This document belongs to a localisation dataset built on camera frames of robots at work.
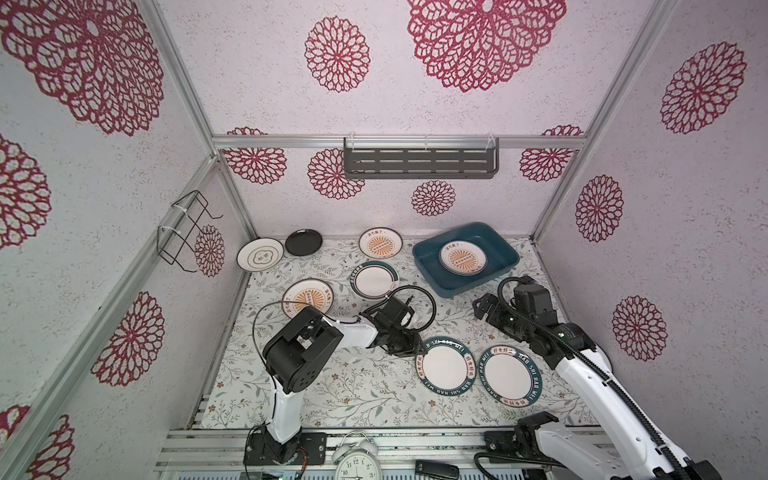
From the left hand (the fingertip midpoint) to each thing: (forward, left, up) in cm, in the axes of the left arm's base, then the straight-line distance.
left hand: (424, 356), depth 89 cm
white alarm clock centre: (-26, +19, +5) cm, 33 cm away
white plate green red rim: (+28, +15, +1) cm, 32 cm away
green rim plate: (-4, -6, +1) cm, 7 cm away
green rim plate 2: (-6, -24, 0) cm, 25 cm away
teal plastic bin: (+38, -33, +3) cm, 51 cm away
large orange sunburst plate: (+38, -19, +1) cm, 42 cm away
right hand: (+6, -15, +19) cm, 25 cm away
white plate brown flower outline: (+42, +60, 0) cm, 73 cm away
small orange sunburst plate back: (+47, +13, 0) cm, 49 cm away
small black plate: (+47, +43, +1) cm, 64 cm away
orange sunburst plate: (+24, +37, +1) cm, 44 cm away
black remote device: (-28, 0, +4) cm, 29 cm away
